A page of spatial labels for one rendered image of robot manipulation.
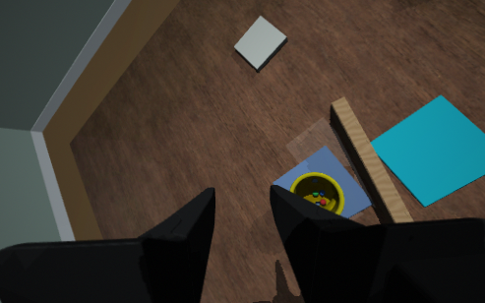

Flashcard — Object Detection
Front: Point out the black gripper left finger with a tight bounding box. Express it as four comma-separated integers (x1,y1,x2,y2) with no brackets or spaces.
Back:
0,188,215,303

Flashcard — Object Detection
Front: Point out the tan flat bar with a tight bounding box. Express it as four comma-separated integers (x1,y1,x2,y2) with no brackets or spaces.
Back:
331,96,414,223

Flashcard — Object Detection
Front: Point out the grey flat block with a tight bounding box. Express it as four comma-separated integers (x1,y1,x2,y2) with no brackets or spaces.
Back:
234,16,288,71

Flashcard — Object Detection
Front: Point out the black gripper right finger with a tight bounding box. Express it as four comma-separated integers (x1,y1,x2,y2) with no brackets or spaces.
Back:
270,185,485,303

